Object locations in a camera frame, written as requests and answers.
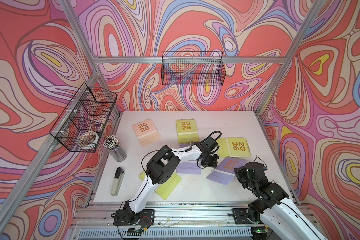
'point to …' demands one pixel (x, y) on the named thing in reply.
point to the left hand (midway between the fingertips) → (220, 168)
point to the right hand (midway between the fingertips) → (234, 172)
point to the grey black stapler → (117, 182)
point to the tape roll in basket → (88, 139)
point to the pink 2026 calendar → (145, 132)
